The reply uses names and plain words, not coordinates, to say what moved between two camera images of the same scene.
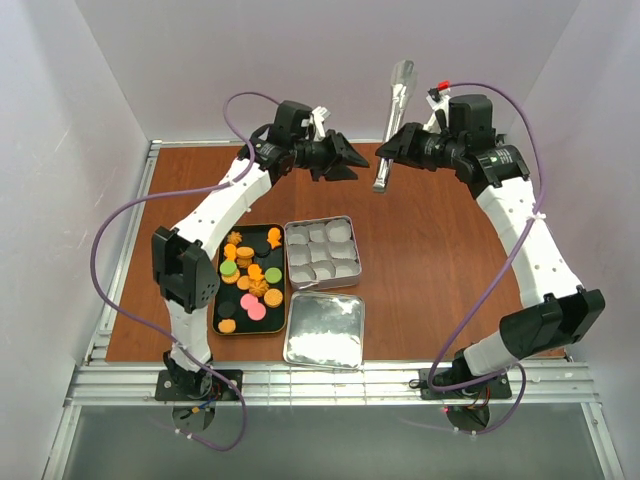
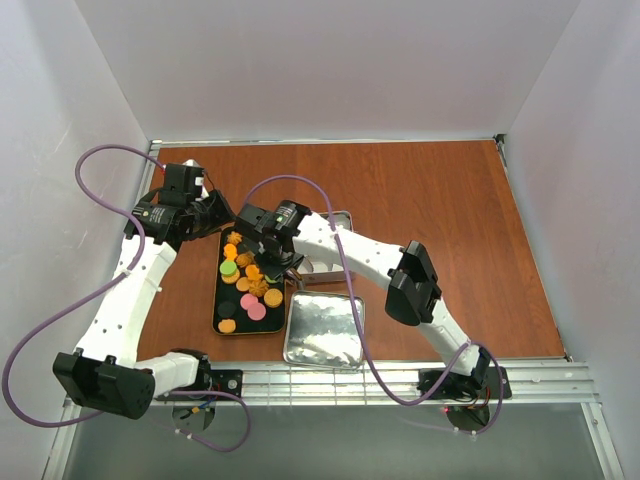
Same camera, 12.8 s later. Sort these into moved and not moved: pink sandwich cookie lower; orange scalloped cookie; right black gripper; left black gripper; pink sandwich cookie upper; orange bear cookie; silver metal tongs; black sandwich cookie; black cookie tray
Moved: left black gripper; silver metal tongs; right black gripper
Not moved: orange bear cookie; black sandwich cookie; orange scalloped cookie; pink sandwich cookie upper; pink sandwich cookie lower; black cookie tray
